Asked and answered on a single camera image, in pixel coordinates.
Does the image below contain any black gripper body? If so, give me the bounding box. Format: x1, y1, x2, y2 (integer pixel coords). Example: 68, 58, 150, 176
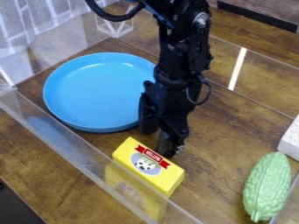
143, 68, 203, 138

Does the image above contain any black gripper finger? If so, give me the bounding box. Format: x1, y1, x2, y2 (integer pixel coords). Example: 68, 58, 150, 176
138, 94, 158, 135
155, 131, 186, 158

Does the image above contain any yellow butter block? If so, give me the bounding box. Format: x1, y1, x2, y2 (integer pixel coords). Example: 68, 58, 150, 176
112, 137, 184, 197

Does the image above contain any blue round tray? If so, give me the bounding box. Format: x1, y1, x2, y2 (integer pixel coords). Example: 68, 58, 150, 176
43, 52, 155, 133

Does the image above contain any green bitter gourd toy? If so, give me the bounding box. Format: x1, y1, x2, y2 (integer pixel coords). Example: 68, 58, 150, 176
243, 151, 291, 223

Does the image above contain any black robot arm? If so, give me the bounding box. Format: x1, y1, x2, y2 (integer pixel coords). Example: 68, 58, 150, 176
139, 0, 212, 158

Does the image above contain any white foam block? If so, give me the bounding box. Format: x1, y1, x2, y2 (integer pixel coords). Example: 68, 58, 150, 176
276, 115, 299, 162

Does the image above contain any clear acrylic back wall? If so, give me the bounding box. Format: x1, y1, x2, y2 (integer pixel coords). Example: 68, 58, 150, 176
92, 5, 299, 121

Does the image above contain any clear acrylic wall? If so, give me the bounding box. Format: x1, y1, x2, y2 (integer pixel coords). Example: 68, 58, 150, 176
0, 77, 203, 224
92, 5, 299, 121

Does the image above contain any clear acrylic front wall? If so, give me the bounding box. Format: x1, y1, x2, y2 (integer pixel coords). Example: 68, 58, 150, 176
0, 77, 203, 224

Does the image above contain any black cable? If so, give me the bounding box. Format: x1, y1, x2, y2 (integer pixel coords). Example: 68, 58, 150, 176
84, 0, 147, 23

